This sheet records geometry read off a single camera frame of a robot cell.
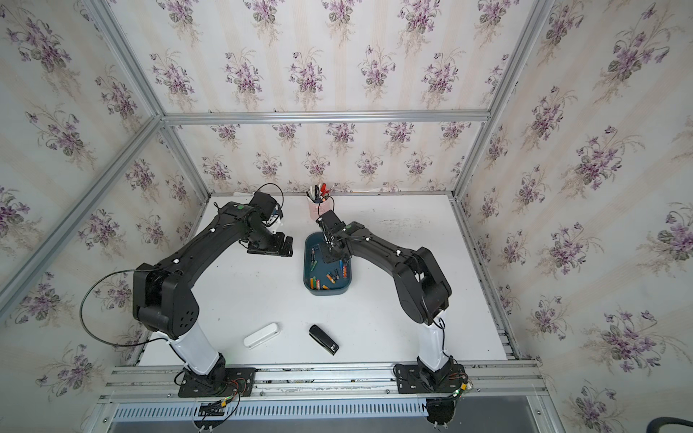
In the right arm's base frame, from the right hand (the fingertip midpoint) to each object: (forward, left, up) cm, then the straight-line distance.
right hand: (332, 254), depth 93 cm
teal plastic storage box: (-6, +4, -6) cm, 10 cm away
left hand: (-4, +15, +6) cm, 17 cm away
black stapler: (-26, +3, -3) cm, 27 cm away
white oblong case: (-27, +19, -3) cm, 33 cm away
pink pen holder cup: (-1, +3, +24) cm, 25 cm away
